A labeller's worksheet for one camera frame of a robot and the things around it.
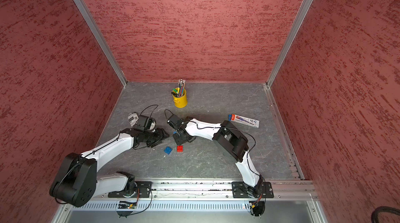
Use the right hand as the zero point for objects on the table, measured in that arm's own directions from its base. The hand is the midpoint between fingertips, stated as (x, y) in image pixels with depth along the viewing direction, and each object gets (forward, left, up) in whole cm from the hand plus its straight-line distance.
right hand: (182, 142), depth 90 cm
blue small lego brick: (-5, +7, +2) cm, 9 cm away
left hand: (0, +9, +4) cm, 10 cm away
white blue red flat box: (+15, -40, -1) cm, 42 cm away
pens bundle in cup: (+30, +3, +12) cm, 33 cm away
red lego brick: (-4, +1, +2) cm, 5 cm away
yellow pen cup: (+25, +1, +7) cm, 26 cm away
